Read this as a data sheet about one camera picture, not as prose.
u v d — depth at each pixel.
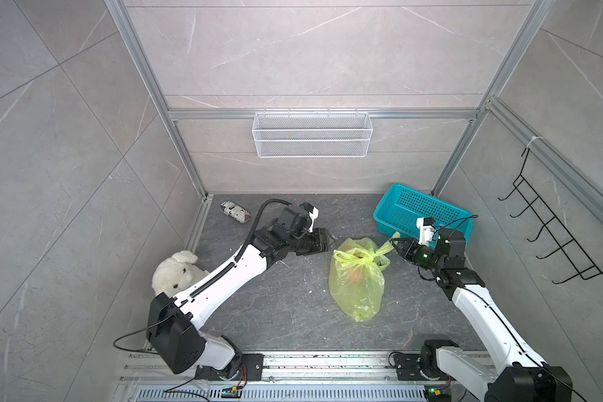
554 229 0.67
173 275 0.73
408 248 0.69
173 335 0.39
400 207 1.14
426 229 0.73
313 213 0.70
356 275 0.80
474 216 0.98
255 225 0.56
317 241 0.65
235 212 1.07
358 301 0.80
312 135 1.01
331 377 0.73
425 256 0.67
